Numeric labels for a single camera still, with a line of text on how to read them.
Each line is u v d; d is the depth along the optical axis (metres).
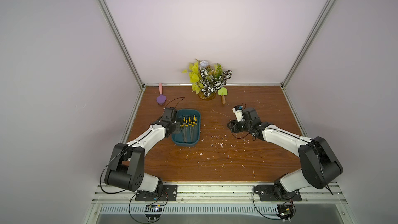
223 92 1.15
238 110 0.81
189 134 0.92
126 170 0.43
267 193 0.73
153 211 0.71
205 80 0.88
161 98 1.13
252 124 0.69
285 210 0.70
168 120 0.71
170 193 0.73
